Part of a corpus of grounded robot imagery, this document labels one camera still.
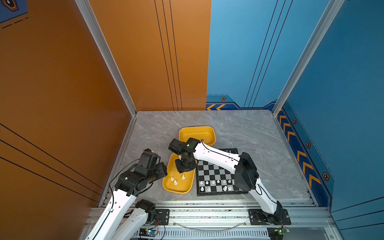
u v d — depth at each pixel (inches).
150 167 21.8
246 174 19.1
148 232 27.9
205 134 41.5
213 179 33.4
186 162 27.4
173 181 32.3
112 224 16.3
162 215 29.1
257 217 28.5
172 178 33.3
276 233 27.6
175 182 32.5
